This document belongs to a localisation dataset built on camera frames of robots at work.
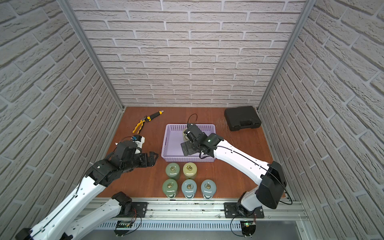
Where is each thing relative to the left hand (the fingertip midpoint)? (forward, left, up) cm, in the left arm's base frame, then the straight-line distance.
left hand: (153, 153), depth 73 cm
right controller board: (-30, -47, -20) cm, 59 cm away
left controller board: (-29, +14, -23) cm, 39 cm away
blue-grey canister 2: (-14, -28, -10) cm, 33 cm away
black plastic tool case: (+38, -57, -14) cm, 70 cm away
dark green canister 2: (-14, -9, -11) cm, 20 cm away
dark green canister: (-5, -9, -10) cm, 14 cm away
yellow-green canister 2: (-5, -18, -11) cm, 22 cm away
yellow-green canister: (+25, -13, -21) cm, 35 cm away
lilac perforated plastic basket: (+23, -6, -19) cm, 30 cm away
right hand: (+6, -20, -2) cm, 21 cm away
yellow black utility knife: (+38, +13, -17) cm, 44 cm away
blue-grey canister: (-14, -18, -10) cm, 26 cm away
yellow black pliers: (+34, +18, -19) cm, 43 cm away
